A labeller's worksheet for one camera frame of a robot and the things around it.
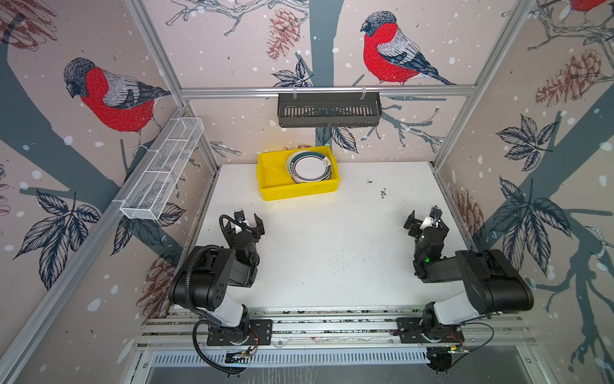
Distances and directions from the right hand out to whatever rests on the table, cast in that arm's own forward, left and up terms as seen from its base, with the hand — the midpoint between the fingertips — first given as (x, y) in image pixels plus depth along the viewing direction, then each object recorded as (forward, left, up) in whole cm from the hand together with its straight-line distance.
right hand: (426, 217), depth 88 cm
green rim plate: (+29, +47, -2) cm, 55 cm away
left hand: (-4, +70, +3) cm, 71 cm away
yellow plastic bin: (+21, +63, -5) cm, 66 cm away
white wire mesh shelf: (+2, +94, +23) cm, 97 cm away
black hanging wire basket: (+44, +46, +18) cm, 66 cm away
